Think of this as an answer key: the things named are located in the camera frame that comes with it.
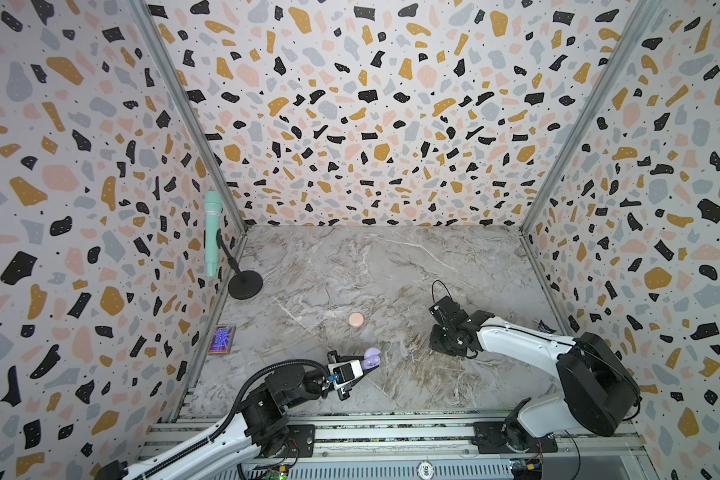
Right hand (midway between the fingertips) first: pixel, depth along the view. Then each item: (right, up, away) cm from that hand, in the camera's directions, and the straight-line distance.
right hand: (433, 339), depth 88 cm
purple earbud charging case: (-18, +3, -24) cm, 30 cm away
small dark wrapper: (+33, +3, +2) cm, 33 cm away
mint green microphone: (-60, +38, -9) cm, 72 cm away
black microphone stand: (-62, +15, +15) cm, 65 cm away
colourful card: (-64, 0, +1) cm, 64 cm away
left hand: (-17, +3, -22) cm, 28 cm away
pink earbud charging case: (-23, +4, +6) cm, 25 cm away
